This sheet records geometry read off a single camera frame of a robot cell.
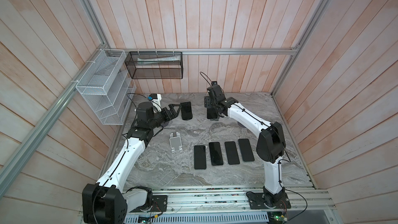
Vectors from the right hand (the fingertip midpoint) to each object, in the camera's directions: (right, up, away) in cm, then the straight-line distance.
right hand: (210, 98), depth 93 cm
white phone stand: (-21, -26, -5) cm, 33 cm away
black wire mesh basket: (-38, +25, +14) cm, 47 cm away
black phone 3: (+13, -33, -2) cm, 35 cm away
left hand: (-18, -7, -16) cm, 26 cm away
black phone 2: (-7, -35, -4) cm, 35 cm away
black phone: (-16, -8, +23) cm, 29 cm away
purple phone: (+3, -33, -3) cm, 33 cm away
